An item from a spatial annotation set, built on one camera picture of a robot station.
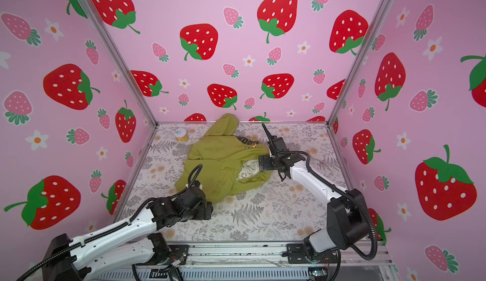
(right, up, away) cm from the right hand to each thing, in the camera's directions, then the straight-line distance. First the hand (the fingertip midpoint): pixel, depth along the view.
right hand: (268, 159), depth 88 cm
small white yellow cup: (-50, +12, +22) cm, 56 cm away
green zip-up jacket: (-21, -2, +4) cm, 22 cm away
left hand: (-28, -20, -9) cm, 35 cm away
